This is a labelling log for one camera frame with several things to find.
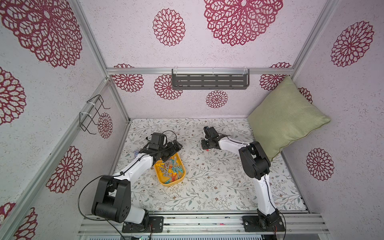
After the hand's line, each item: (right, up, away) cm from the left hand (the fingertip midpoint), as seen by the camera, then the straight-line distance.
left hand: (178, 149), depth 88 cm
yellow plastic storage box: (-5, -13, +2) cm, 14 cm away
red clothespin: (-3, -16, +2) cm, 17 cm away
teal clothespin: (-2, -12, +4) cm, 12 cm away
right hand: (+16, +4, +17) cm, 24 cm away
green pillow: (+61, +20, -3) cm, 64 cm away
